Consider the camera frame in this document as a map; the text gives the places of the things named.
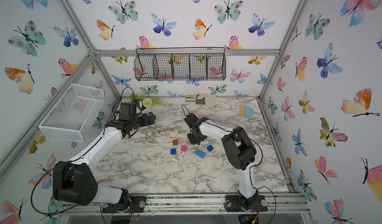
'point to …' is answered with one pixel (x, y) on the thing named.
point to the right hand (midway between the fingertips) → (195, 138)
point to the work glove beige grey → (201, 98)
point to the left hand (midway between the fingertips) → (150, 116)
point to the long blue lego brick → (200, 154)
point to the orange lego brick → (175, 142)
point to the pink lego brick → (184, 148)
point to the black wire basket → (180, 64)
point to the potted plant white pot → (143, 103)
